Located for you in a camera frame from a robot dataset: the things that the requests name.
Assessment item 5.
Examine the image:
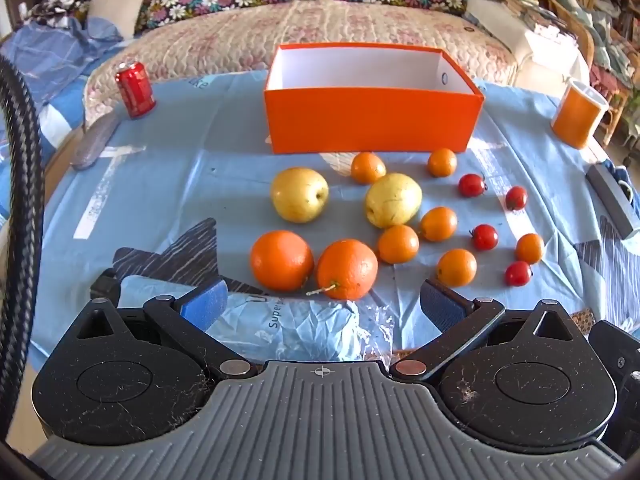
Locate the yellow apple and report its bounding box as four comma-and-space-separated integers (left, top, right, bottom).
364, 173, 423, 229

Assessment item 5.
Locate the crumpled blue cloth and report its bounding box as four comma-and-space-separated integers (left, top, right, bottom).
0, 15, 126, 161

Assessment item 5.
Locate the black white patterned cloth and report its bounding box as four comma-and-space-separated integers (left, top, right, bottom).
30, 0, 93, 28

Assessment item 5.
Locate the orange cylindrical canister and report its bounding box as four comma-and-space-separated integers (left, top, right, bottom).
551, 78, 610, 150

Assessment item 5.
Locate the pile of folded clothes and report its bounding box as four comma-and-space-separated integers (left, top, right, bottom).
550, 0, 640, 91

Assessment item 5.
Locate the sofa with quilted beige cover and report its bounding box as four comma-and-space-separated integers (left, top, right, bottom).
82, 0, 518, 126

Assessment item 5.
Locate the white pillow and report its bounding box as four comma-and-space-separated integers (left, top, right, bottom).
87, 0, 152, 40

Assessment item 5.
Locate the dark grey rectangular box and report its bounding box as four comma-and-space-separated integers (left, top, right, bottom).
585, 161, 640, 240

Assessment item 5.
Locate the white cloth cover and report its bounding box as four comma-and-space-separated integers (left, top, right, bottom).
515, 10, 591, 91

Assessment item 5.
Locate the large orange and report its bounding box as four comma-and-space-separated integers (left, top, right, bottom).
250, 230, 315, 293
306, 239, 379, 302

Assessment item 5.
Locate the small mandarin orange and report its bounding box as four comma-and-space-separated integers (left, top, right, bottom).
437, 248, 478, 288
377, 224, 420, 265
419, 206, 458, 242
427, 148, 458, 178
515, 233, 545, 265
350, 152, 387, 185

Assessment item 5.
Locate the crumpled blue plastic sheet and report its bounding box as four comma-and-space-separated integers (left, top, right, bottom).
120, 275, 396, 361

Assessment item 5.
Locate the rattan chair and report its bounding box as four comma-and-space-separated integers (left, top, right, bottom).
545, 0, 640, 146

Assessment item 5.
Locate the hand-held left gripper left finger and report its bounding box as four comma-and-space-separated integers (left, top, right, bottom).
75, 280, 257, 380

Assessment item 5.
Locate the black braided cable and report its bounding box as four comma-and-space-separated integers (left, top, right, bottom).
0, 52, 48, 456

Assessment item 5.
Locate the orange cardboard box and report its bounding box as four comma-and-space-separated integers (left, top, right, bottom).
263, 43, 486, 155

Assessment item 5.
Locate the yellow pear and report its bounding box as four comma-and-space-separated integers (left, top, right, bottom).
270, 167, 330, 224

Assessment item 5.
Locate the red soda can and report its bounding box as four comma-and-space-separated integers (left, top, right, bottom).
115, 61, 157, 120

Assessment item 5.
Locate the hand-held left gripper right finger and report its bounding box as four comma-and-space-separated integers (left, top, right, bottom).
391, 279, 583, 383

